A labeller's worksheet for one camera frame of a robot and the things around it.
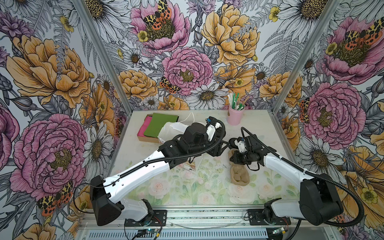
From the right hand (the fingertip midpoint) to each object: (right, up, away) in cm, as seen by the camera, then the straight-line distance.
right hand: (232, 163), depth 86 cm
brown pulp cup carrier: (+4, -6, +1) cm, 8 cm away
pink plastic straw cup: (+9, +28, +29) cm, 41 cm away
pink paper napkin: (-57, +24, +26) cm, 67 cm away
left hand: (-9, +13, -19) cm, 25 cm away
